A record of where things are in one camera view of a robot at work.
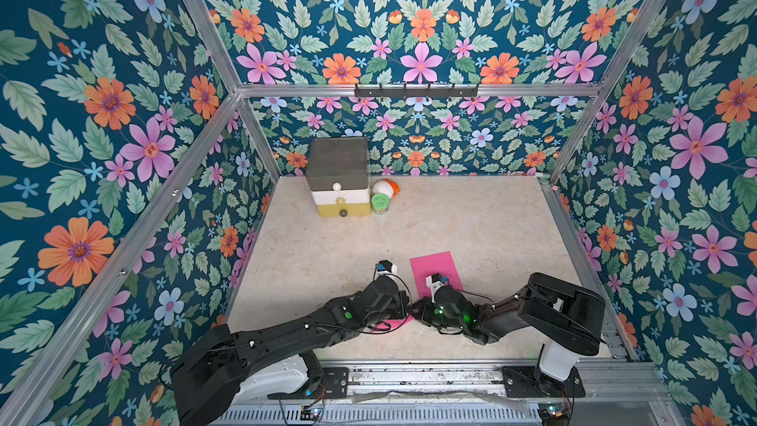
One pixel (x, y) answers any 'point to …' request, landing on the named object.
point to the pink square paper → (393, 322)
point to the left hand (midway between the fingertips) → (416, 299)
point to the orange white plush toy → (387, 186)
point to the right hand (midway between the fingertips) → (406, 312)
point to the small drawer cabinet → (338, 176)
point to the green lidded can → (380, 203)
